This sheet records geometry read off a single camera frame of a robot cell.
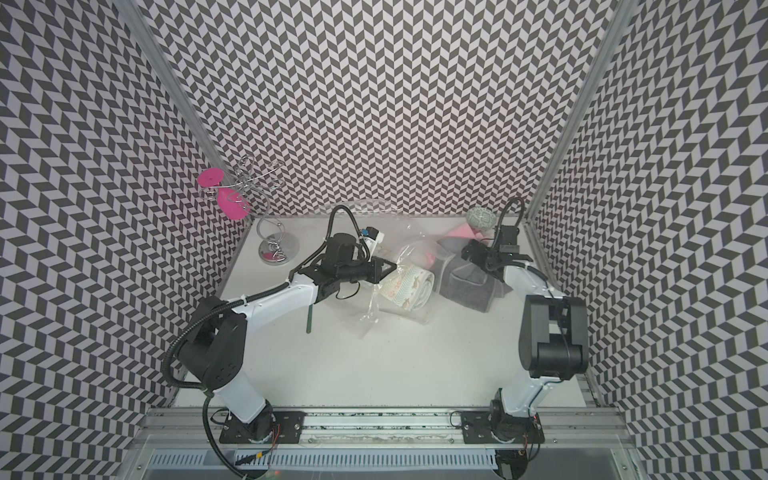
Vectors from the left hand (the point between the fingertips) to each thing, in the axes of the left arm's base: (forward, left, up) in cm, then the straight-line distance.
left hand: (394, 268), depth 84 cm
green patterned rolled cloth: (+33, -33, -14) cm, 49 cm away
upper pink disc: (+21, +53, +16) cm, 60 cm away
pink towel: (+21, -24, -8) cm, 33 cm away
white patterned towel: (+1, -4, -12) cm, 13 cm away
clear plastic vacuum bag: (+3, -3, +4) cm, 6 cm away
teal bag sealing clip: (-8, +27, -16) cm, 32 cm away
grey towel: (+1, -23, -11) cm, 25 cm away
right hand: (+8, -25, -7) cm, 28 cm away
